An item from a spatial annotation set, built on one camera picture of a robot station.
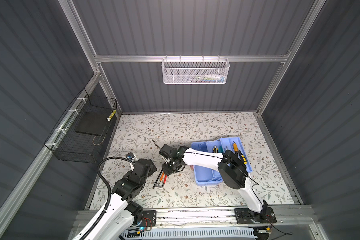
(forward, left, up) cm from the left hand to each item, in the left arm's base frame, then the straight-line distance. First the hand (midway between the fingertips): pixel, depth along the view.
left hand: (145, 165), depth 79 cm
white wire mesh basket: (+65, -33, +17) cm, 75 cm away
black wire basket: (+10, +31, +15) cm, 36 cm away
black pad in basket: (+16, +24, +18) cm, 34 cm away
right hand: (0, -11, -11) cm, 16 cm away
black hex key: (-3, -5, -12) cm, 13 cm away
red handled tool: (-3, -10, -12) cm, 16 cm away
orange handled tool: (-2, -8, -12) cm, 14 cm away
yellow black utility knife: (+10, -40, -4) cm, 41 cm away
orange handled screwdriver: (+8, -51, 0) cm, 52 cm away
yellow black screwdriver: (0, -53, +1) cm, 53 cm away
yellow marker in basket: (+24, +19, +15) cm, 34 cm away
